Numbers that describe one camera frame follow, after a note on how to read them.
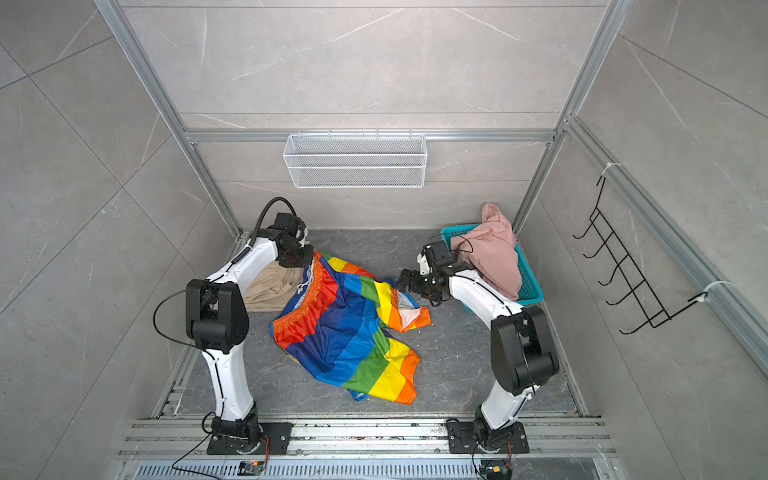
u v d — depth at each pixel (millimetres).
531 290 910
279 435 733
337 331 881
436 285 663
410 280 813
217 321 537
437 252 726
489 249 970
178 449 726
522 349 476
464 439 730
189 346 549
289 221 786
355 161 1009
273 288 1004
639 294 637
